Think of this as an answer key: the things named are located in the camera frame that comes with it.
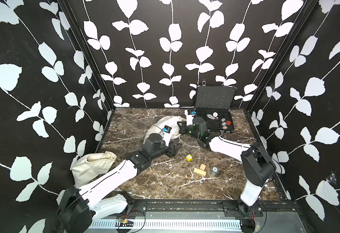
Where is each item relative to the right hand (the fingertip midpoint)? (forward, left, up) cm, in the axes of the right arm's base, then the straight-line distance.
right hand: (176, 120), depth 87 cm
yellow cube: (-16, -8, -18) cm, 26 cm away
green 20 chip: (+13, -37, -20) cm, 44 cm away
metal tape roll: (-25, -23, -15) cm, 37 cm away
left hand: (-16, -1, +2) cm, 16 cm away
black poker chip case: (+28, -31, -13) cm, 44 cm away
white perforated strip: (-50, -1, -21) cm, 54 cm away
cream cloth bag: (-27, +48, -9) cm, 56 cm away
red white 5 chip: (+9, -37, -20) cm, 43 cm away
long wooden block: (-23, -15, -21) cm, 35 cm away
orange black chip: (+16, -37, -19) cm, 44 cm away
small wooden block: (-22, -16, -19) cm, 33 cm away
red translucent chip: (+14, -40, -20) cm, 47 cm away
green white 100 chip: (+21, -28, -20) cm, 40 cm away
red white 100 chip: (+22, -31, -19) cm, 43 cm away
